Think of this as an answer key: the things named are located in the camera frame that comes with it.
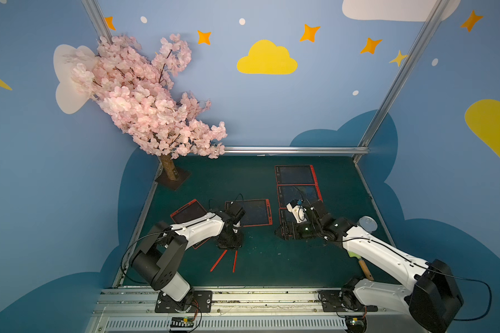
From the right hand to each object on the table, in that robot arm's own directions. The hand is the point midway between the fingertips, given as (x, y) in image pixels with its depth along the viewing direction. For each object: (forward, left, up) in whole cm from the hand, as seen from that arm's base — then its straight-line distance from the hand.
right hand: (285, 229), depth 81 cm
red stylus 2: (-9, +25, -11) cm, 29 cm away
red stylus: (+30, -20, -12) cm, 38 cm away
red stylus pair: (+38, -20, -12) cm, 45 cm away
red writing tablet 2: (+39, -9, -15) cm, 42 cm away
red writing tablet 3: (+11, +46, -12) cm, 48 cm away
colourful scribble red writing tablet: (+27, -5, -12) cm, 30 cm away
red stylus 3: (-10, +20, -11) cm, 25 cm away
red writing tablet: (+14, +11, -12) cm, 21 cm away
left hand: (-4, +19, -10) cm, 22 cm away
